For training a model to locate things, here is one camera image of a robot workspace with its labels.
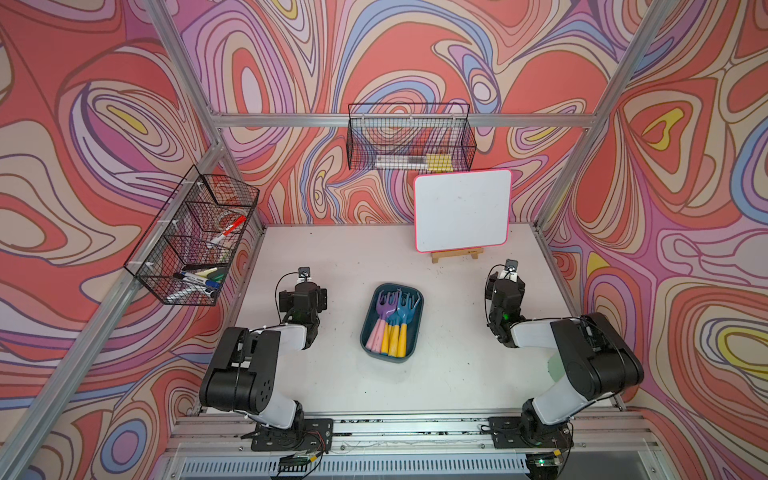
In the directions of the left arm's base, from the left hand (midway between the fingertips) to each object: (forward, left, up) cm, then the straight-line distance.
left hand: (303, 289), depth 94 cm
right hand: (+1, -65, +3) cm, 65 cm away
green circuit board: (-45, -4, -9) cm, 46 cm away
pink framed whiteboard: (+25, -53, +12) cm, 59 cm away
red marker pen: (+3, +14, +25) cm, 29 cm away
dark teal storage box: (-7, -22, -4) cm, 23 cm away
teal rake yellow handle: (-14, -26, -2) cm, 30 cm away
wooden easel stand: (+17, -58, -2) cm, 61 cm away
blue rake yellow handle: (-9, -32, 0) cm, 33 cm away
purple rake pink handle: (-6, -27, -1) cm, 27 cm away
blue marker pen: (-12, +18, +22) cm, 31 cm away
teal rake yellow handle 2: (-17, -29, -1) cm, 33 cm away
